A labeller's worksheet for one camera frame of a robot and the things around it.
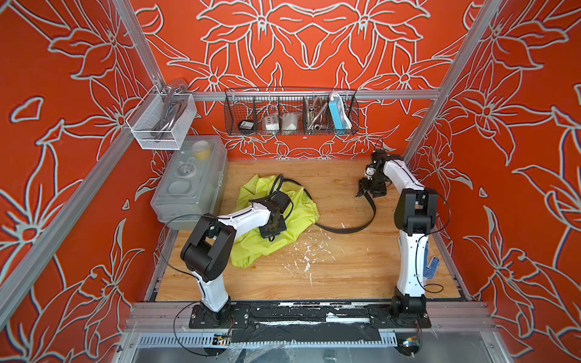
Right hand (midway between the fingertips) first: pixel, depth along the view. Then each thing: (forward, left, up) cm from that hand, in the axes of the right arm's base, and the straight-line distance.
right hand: (362, 191), depth 101 cm
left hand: (-19, +38, -3) cm, 42 cm away
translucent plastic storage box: (-5, +73, +13) cm, 75 cm away
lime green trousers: (-13, +28, 0) cm, 30 cm away
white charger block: (+15, +41, +26) cm, 51 cm away
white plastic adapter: (+18, +34, +26) cm, 46 cm away
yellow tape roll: (+12, +73, +14) cm, 76 cm away
